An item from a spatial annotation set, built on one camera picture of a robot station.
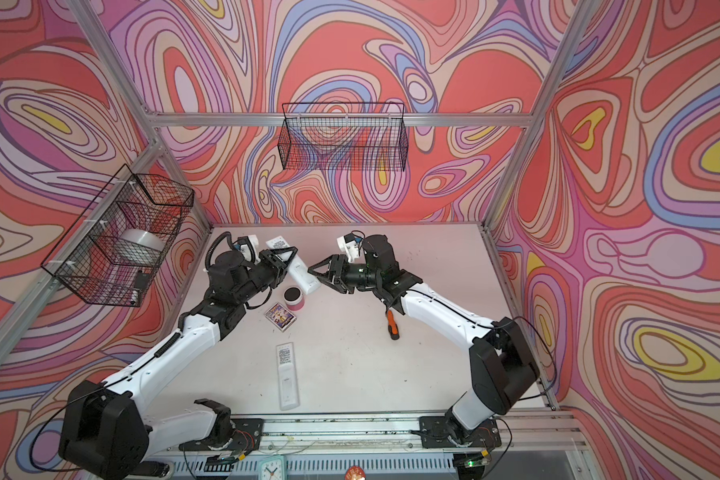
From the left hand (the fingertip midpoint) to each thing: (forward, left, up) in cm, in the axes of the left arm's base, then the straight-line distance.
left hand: (300, 249), depth 75 cm
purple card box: (-5, +10, -27) cm, 29 cm away
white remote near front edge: (-23, +5, -27) cm, 36 cm away
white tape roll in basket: (-3, +37, +4) cm, 38 cm away
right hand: (-8, -4, -4) cm, 9 cm away
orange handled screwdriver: (-9, -25, -27) cm, 38 cm away
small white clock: (-44, +5, -26) cm, 51 cm away
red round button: (-45, -14, -28) cm, 55 cm away
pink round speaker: (-1, +6, -23) cm, 24 cm away
